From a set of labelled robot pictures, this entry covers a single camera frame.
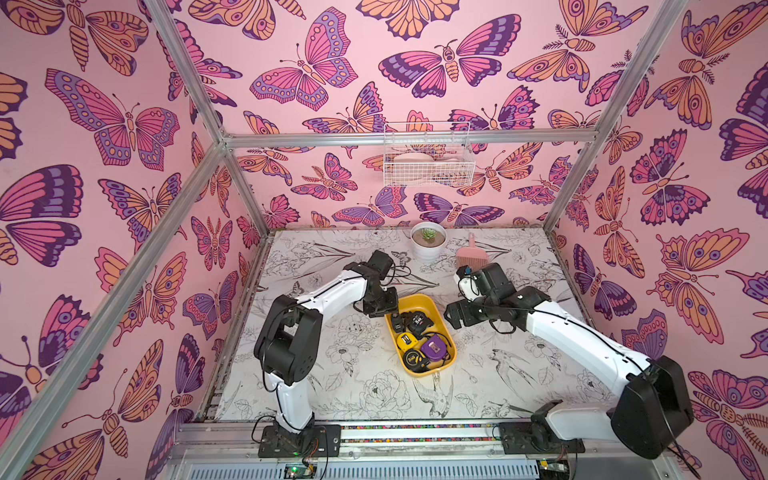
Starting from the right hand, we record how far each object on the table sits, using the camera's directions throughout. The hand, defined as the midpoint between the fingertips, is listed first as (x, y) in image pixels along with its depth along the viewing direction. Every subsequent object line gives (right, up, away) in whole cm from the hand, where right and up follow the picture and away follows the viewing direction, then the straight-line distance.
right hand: (454, 311), depth 83 cm
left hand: (-15, -1, +8) cm, 17 cm away
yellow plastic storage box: (-5, 0, +9) cm, 11 cm away
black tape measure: (-10, -5, +7) cm, 13 cm away
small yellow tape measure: (-13, -10, +5) cm, 17 cm away
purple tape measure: (-5, -11, +4) cm, 13 cm away
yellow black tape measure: (-11, -14, 0) cm, 18 cm away
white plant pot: (-5, +21, +20) cm, 29 cm away
